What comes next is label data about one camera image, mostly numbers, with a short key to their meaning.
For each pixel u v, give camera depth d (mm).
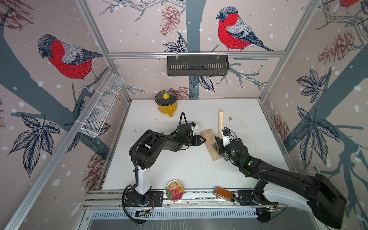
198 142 837
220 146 713
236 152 607
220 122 708
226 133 694
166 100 1100
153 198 728
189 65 1069
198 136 854
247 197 731
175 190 730
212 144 886
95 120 846
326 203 406
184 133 783
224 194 723
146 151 512
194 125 898
